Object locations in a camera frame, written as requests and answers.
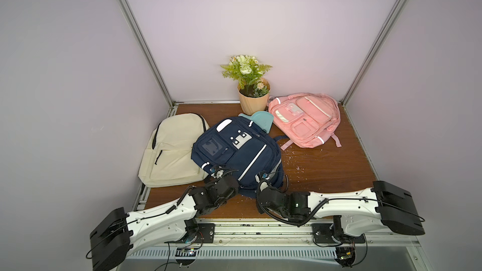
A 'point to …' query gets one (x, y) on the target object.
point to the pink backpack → (305, 119)
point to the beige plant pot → (251, 105)
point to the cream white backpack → (166, 159)
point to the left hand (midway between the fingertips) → (241, 185)
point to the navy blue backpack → (242, 148)
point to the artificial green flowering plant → (246, 70)
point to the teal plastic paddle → (264, 119)
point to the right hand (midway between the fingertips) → (252, 190)
